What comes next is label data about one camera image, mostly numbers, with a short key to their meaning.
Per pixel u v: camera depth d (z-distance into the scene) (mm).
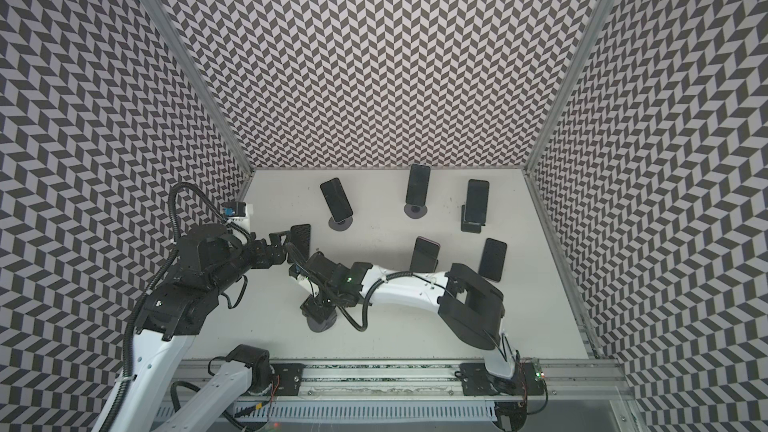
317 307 681
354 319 608
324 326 774
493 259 937
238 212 560
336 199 984
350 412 693
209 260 477
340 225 985
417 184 991
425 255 836
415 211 1061
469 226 991
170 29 822
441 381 752
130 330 417
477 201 953
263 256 582
